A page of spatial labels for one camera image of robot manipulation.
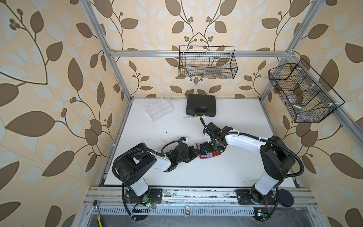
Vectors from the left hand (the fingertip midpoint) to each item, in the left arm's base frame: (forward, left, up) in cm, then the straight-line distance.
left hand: (200, 150), depth 85 cm
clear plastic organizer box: (+37, +30, -3) cm, 48 cm away
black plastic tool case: (+41, -5, -4) cm, 42 cm away
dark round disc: (-25, -43, -3) cm, 50 cm away
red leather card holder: (-3, -5, 0) cm, 6 cm away
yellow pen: (+30, +4, -5) cm, 30 cm away
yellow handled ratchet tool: (-27, +55, -5) cm, 62 cm away
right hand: (+1, -5, -3) cm, 6 cm away
